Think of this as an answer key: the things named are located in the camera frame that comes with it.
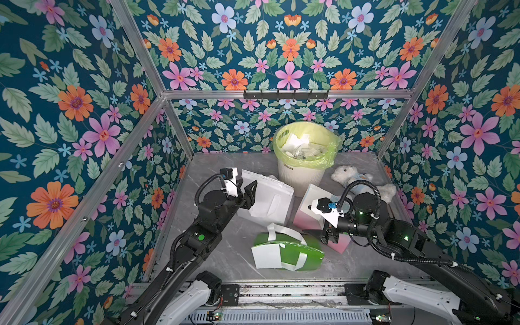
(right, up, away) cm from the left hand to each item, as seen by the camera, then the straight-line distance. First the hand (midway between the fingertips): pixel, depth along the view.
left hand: (252, 181), depth 68 cm
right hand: (+19, -9, -7) cm, 22 cm away
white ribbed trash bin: (+19, 0, +20) cm, 28 cm away
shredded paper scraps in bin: (+21, +15, +31) cm, 40 cm away
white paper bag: (+7, -10, +12) cm, 17 cm away
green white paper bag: (+10, -21, -4) cm, 24 cm away
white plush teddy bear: (+44, +2, +33) cm, 55 cm away
